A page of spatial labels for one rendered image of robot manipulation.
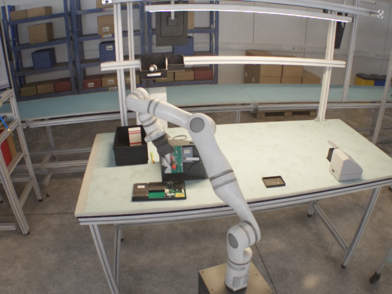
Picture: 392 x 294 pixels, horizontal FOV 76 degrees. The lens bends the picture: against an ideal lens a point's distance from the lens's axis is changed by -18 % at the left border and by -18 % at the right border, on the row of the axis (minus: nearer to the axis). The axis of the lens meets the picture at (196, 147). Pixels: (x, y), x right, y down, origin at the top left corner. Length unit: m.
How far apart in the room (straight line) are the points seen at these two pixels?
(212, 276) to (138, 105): 0.77
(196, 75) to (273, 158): 3.52
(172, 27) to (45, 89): 2.96
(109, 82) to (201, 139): 4.14
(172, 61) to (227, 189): 1.11
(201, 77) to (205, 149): 4.17
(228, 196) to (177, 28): 2.36
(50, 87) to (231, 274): 4.70
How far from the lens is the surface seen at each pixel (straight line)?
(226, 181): 1.02
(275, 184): 1.56
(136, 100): 1.19
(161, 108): 1.15
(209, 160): 1.03
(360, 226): 2.36
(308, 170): 1.76
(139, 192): 1.46
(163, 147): 1.32
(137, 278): 2.38
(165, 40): 3.19
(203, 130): 1.04
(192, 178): 1.58
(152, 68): 1.68
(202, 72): 5.15
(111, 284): 2.00
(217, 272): 1.31
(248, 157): 1.80
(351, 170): 1.73
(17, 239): 3.05
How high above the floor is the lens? 1.88
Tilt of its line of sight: 28 degrees down
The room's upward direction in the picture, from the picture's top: straight up
